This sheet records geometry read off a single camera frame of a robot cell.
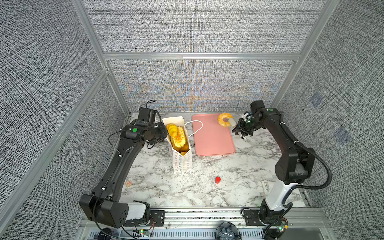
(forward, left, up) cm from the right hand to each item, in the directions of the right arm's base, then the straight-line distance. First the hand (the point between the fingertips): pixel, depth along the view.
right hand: (234, 130), depth 87 cm
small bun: (+11, +6, -1) cm, 12 cm away
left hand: (-8, +36, +9) cm, 38 cm away
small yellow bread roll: (-6, +34, +9) cm, 36 cm away
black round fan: (-47, +8, -16) cm, 50 cm away
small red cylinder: (-23, +10, -15) cm, 29 cm away
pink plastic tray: (+6, +10, -16) cm, 20 cm away
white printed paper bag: (-18, +29, -5) cm, 34 cm away
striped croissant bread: (-12, +31, +7) cm, 34 cm away
